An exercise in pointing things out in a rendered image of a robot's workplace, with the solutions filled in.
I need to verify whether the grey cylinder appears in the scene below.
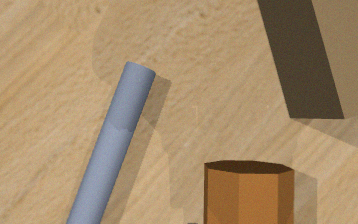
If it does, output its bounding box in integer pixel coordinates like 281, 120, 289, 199
66, 61, 156, 224

